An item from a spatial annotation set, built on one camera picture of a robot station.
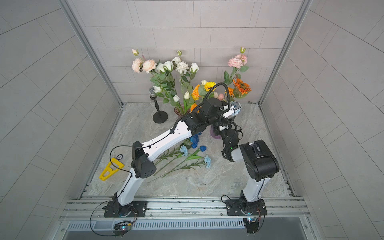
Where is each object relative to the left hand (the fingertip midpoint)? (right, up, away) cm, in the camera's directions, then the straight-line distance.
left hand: (234, 108), depth 74 cm
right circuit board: (+7, -54, -6) cm, 55 cm away
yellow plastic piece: (-66, -31, +10) cm, 73 cm away
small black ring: (-65, -30, +14) cm, 72 cm away
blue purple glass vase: (-7, -16, +10) cm, 20 cm away
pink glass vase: (-28, -2, +12) cm, 31 cm away
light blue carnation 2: (-13, -30, +8) cm, 34 cm away
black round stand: (-46, -5, +33) cm, 57 cm away
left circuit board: (-53, -54, -9) cm, 76 cm away
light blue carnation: (-27, -24, +11) cm, 38 cm away
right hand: (-7, -5, +16) cm, 18 cm away
